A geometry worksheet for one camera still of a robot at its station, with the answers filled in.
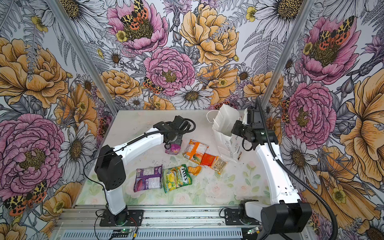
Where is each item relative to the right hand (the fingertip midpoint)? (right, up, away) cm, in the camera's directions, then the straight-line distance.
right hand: (234, 131), depth 77 cm
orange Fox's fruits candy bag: (-20, -13, +19) cm, 31 cm away
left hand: (-34, -6, +11) cm, 36 cm away
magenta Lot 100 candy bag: (-31, -11, +8) cm, 34 cm away
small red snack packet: (-12, -18, +17) cm, 28 cm away
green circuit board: (-55, -48, -5) cm, 73 cm away
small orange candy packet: (-20, -23, +13) cm, 33 cm away
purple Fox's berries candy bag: (-46, -26, +8) cm, 54 cm away
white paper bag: (-2, -7, +1) cm, 7 cm away
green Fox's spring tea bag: (-31, -26, +8) cm, 41 cm away
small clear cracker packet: (-6, -21, +15) cm, 26 cm away
